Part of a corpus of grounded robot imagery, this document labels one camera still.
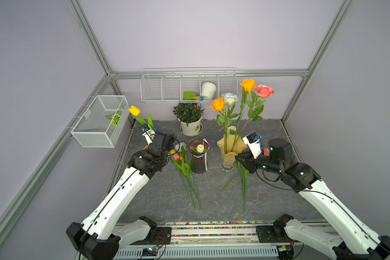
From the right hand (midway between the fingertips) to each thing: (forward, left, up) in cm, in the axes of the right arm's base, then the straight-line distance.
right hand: (237, 155), depth 69 cm
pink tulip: (-3, +22, -28) cm, 36 cm away
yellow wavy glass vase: (+13, 0, -13) cm, 18 cm away
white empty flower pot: (+41, +12, +5) cm, 43 cm away
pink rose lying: (+4, -10, -26) cm, 28 cm away
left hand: (+7, +33, +1) cm, 34 cm away
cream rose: (+38, -6, -25) cm, 45 cm away
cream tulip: (+1, +16, +3) cm, 17 cm away
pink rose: (+21, -10, +8) cm, 25 cm away
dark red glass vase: (+6, +17, -17) cm, 25 cm away
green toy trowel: (+44, +21, -2) cm, 49 cm away
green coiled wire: (+21, +59, +2) cm, 63 cm away
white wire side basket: (+20, +65, 0) cm, 68 cm away
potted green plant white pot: (+36, +23, -12) cm, 44 cm away
